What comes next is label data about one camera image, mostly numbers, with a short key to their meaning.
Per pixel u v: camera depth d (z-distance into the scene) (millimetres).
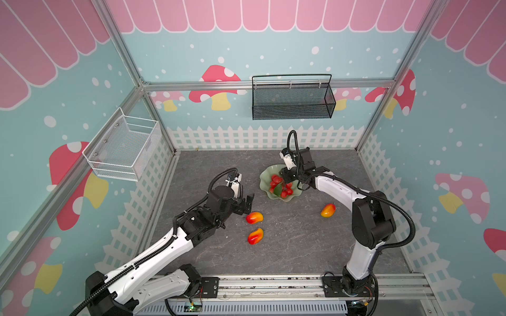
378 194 512
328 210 915
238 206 648
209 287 742
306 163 725
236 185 612
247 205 663
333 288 738
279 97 990
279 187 951
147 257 432
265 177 1024
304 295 739
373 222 488
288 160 833
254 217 900
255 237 831
